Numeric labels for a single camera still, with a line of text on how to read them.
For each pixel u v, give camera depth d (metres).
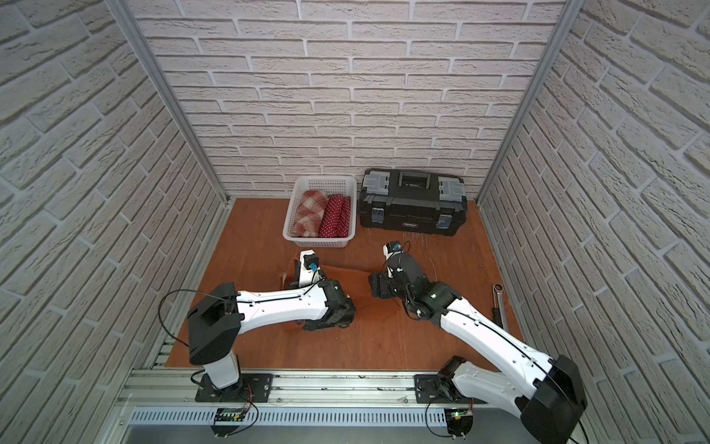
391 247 0.68
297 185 1.12
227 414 0.73
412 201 0.97
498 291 0.92
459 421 0.70
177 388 0.74
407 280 0.57
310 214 1.04
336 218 1.07
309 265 0.62
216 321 0.45
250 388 0.73
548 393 0.39
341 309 0.58
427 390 0.74
